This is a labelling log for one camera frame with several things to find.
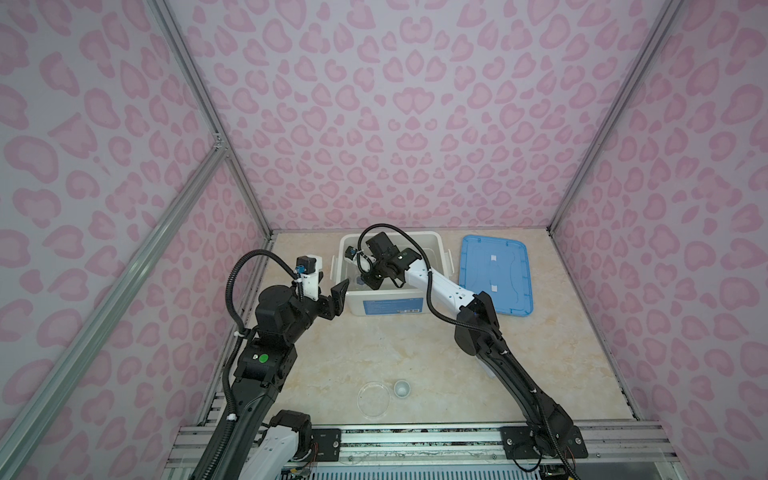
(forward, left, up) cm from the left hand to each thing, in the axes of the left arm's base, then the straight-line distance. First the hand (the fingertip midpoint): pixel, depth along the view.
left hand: (334, 273), depth 70 cm
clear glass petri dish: (-21, -8, -30) cm, 37 cm away
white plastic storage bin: (+4, -13, -18) cm, 23 cm away
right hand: (+18, -5, -23) cm, 29 cm away
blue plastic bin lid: (+24, -52, -31) cm, 65 cm away
